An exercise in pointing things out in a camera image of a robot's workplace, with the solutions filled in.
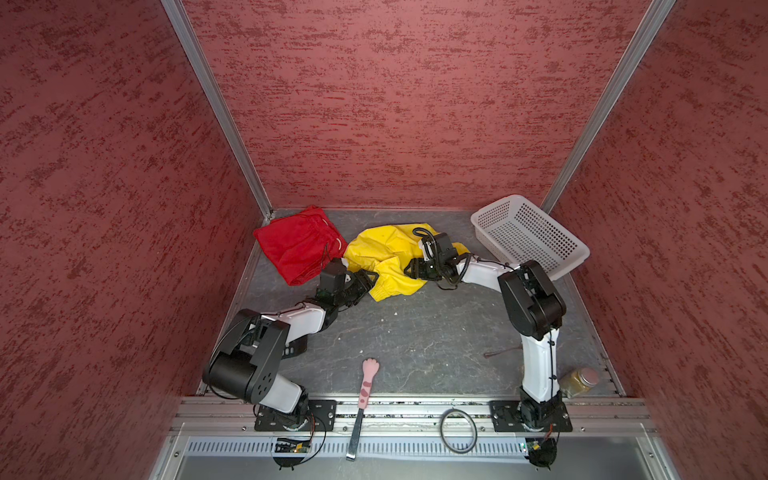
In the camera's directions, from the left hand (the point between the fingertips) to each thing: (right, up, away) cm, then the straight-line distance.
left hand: (376, 284), depth 91 cm
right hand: (+11, +1, +9) cm, 14 cm away
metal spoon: (+35, -19, -6) cm, 40 cm away
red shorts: (-28, +11, +15) cm, 34 cm away
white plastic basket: (+54, +17, +23) cm, 61 cm away
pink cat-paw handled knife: (-1, -22, -11) cm, 24 cm away
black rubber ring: (+25, -32, -19) cm, 45 cm away
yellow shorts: (+3, +10, +9) cm, 14 cm away
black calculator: (-23, -17, -8) cm, 29 cm away
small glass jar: (+51, -21, -19) cm, 59 cm away
